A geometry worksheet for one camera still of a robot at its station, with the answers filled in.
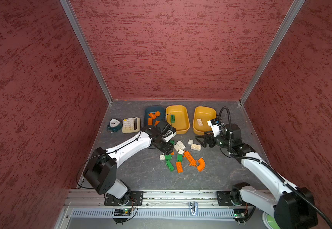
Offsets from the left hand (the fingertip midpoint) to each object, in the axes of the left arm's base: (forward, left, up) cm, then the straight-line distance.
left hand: (166, 151), depth 82 cm
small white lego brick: (-1, +3, -8) cm, 8 cm away
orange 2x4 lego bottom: (-6, -8, -9) cm, 14 cm away
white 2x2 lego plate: (+27, -25, -8) cm, 38 cm away
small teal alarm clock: (+21, +38, -5) cm, 44 cm away
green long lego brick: (-6, -2, -7) cm, 9 cm away
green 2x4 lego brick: (+28, -4, -5) cm, 29 cm away
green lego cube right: (-1, -9, -8) cm, 12 cm away
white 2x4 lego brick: (+7, -10, -7) cm, 14 cm away
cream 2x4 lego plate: (+6, -19, -7) cm, 22 cm away
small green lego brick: (+10, -4, -8) cm, 13 cm away
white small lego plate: (+3, -10, -8) cm, 13 cm away
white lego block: (+6, -7, -8) cm, 12 cm away
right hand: (+5, -20, +7) cm, 21 cm away
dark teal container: (+30, +6, -10) cm, 33 cm away
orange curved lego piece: (-6, -22, -9) cm, 24 cm away
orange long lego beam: (-3, -16, -8) cm, 19 cm away
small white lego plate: (+10, -16, -8) cm, 21 cm away
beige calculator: (+24, +27, -7) cm, 36 cm away
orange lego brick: (+35, +8, -7) cm, 36 cm away
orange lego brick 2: (+27, +13, -7) cm, 31 cm away
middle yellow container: (+25, -11, -8) cm, 28 cm away
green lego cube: (-1, -1, -7) cm, 8 cm away
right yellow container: (+34, -27, -7) cm, 44 cm away
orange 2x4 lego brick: (+33, +12, -8) cm, 36 cm away
